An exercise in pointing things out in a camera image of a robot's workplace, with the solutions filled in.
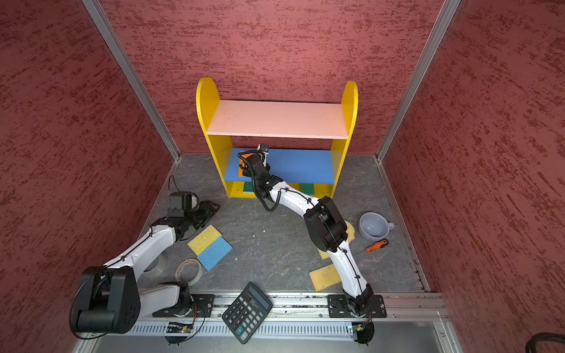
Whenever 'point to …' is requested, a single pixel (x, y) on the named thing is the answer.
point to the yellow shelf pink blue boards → (307, 142)
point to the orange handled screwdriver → (378, 245)
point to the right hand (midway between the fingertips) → (250, 163)
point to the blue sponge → (215, 253)
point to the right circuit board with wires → (363, 332)
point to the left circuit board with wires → (178, 327)
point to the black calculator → (247, 312)
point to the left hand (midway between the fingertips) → (218, 212)
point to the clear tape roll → (189, 271)
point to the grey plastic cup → (374, 226)
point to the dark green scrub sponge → (249, 187)
